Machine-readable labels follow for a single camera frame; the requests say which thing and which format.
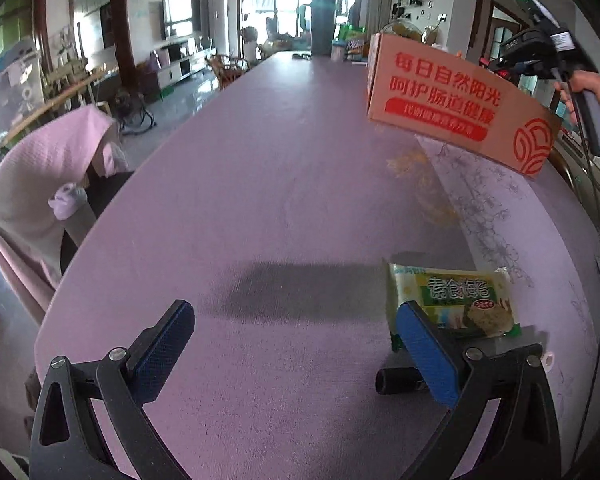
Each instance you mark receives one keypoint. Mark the jar with blue lid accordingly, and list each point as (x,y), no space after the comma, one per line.
(337,51)

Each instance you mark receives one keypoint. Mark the white television cabinet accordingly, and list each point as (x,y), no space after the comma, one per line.
(180,67)

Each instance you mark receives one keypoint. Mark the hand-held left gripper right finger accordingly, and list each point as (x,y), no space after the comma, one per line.
(425,355)

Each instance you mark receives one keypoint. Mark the green seaweed snack packet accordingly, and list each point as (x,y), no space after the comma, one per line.
(450,300)

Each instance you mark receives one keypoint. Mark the green snack bag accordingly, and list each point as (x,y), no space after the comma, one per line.
(354,42)

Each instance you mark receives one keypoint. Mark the orange cardboard box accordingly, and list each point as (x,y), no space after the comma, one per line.
(445,90)

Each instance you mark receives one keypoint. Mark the wooden sideboard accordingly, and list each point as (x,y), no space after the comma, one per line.
(585,170)

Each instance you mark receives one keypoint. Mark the purple cloth-covered desktop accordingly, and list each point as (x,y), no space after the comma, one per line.
(280,185)

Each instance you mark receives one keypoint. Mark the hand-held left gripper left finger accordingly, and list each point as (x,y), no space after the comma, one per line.
(162,355)

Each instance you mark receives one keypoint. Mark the flat screen television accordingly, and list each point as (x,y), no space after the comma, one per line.
(181,16)

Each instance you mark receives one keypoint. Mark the pink-covered chair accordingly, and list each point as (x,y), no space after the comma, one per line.
(35,195)

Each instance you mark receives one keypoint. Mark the black floor fan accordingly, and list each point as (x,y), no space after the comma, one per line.
(135,110)

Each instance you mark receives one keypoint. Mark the white standing air conditioner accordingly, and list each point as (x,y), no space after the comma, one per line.
(218,17)

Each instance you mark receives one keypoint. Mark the black permanent marker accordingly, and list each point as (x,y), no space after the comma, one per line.
(400,381)

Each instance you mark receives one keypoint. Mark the wicker chair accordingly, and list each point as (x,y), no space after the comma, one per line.
(227,71)

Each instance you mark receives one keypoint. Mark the small lilac plastic object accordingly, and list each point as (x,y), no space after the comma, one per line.
(66,200)

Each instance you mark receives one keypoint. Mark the dark tall thermos jug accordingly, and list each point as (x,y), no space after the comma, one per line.
(320,25)

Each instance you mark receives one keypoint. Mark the black scissors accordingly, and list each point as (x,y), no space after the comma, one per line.
(301,55)

